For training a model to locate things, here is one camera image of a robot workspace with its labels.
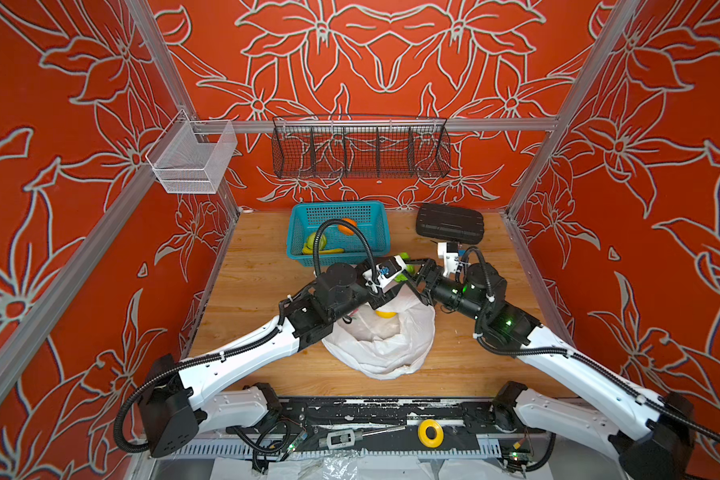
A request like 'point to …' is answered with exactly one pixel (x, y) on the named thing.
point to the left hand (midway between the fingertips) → (396, 262)
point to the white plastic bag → (386, 348)
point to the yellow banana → (323, 252)
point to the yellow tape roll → (422, 436)
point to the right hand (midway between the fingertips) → (394, 271)
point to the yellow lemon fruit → (385, 315)
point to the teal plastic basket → (305, 218)
